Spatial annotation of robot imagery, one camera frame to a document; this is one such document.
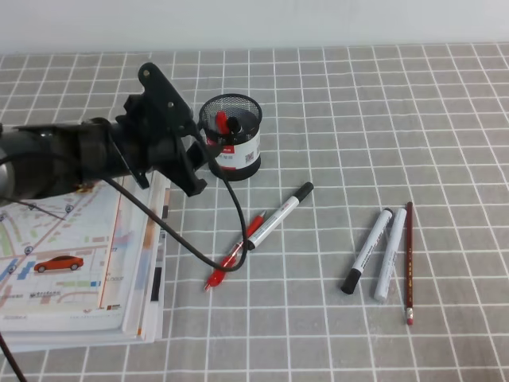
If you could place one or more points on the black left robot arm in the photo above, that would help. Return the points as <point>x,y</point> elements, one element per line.
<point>49,160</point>

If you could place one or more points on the white board marker black cap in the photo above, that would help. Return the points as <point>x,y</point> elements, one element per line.
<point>353,276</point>

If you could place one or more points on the stack of magazines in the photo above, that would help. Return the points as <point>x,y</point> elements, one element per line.
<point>134,290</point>

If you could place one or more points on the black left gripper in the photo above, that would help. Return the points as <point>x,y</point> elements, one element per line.
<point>158,132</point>

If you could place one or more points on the red marker in holder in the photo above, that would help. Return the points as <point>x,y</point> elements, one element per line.
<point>221,123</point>

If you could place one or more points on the orange and white top book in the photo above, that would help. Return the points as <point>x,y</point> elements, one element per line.
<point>55,259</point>

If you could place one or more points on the black mesh pen holder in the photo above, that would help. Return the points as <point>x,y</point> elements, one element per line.
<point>240,154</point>

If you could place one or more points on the white marker with black cap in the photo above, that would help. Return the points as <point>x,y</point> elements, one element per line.
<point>279,215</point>

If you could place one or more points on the white paint marker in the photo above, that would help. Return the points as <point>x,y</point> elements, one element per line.
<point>382,288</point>

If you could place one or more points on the dark red pencil with eraser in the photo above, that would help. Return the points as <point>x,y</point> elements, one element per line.
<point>409,265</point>

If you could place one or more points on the black marker in holder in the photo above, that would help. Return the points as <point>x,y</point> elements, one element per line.
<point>233,125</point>

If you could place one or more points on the grey checked tablecloth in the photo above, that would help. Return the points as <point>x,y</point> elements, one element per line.
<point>371,128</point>

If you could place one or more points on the red gel pen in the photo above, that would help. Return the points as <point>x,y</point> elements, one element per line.
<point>217,276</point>

